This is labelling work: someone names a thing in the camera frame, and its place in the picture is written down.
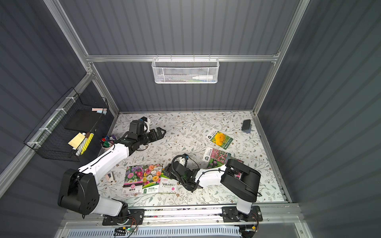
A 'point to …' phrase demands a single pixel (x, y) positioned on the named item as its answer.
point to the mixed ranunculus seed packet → (152, 174)
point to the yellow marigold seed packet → (219, 138)
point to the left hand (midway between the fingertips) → (161, 134)
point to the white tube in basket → (203, 77)
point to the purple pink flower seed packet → (133, 180)
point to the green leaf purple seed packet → (215, 161)
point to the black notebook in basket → (84, 120)
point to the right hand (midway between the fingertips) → (168, 174)
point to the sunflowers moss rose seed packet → (167, 185)
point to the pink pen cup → (107, 145)
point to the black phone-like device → (246, 126)
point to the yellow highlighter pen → (88, 143)
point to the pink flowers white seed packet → (209, 150)
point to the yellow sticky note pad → (76, 142)
